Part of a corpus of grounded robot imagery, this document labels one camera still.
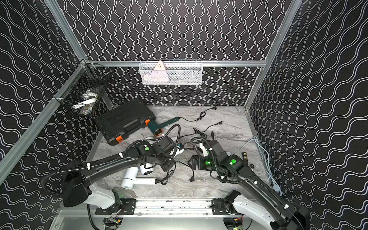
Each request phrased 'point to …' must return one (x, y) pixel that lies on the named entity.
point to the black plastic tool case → (117, 124)
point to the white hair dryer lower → (131, 178)
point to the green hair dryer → (155, 127)
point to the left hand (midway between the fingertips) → (173, 161)
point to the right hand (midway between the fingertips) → (195, 162)
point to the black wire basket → (82, 91)
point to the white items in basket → (87, 99)
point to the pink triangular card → (159, 74)
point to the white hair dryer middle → (147, 169)
